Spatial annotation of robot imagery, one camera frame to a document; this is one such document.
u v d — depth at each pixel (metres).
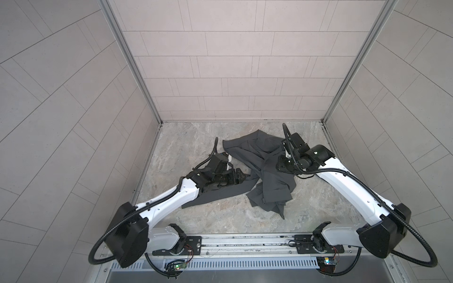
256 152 0.96
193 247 0.70
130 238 0.39
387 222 0.38
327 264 0.68
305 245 0.71
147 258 0.66
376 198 0.41
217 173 0.61
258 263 0.68
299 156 0.55
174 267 0.65
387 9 0.71
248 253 0.71
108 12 0.72
